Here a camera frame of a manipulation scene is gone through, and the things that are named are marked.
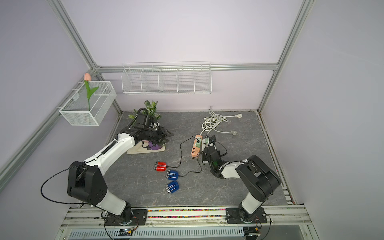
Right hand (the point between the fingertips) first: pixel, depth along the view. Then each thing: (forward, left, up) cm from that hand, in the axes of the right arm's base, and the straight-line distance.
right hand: (207, 148), depth 95 cm
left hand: (-1, +20, +15) cm, 25 cm away
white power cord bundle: (+23, -4, -1) cm, 23 cm away
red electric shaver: (-11, +29, -2) cm, 31 cm away
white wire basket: (+6, +68, +29) cm, 75 cm away
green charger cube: (+2, +5, +1) cm, 6 cm away
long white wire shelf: (+45, +11, +23) cm, 51 cm away
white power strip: (+3, +2, 0) cm, 3 cm away
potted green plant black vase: (+10, +33, +23) cm, 41 cm away
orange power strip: (-1, +7, -1) cm, 8 cm away
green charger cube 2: (+3, 0, +5) cm, 6 cm away
